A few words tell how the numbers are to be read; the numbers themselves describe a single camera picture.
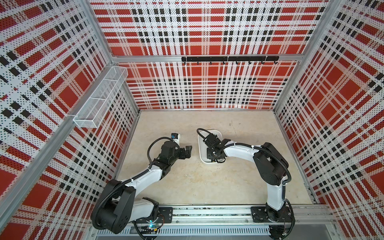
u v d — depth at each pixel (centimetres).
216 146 71
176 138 77
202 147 93
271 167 51
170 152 68
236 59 90
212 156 84
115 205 42
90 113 90
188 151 80
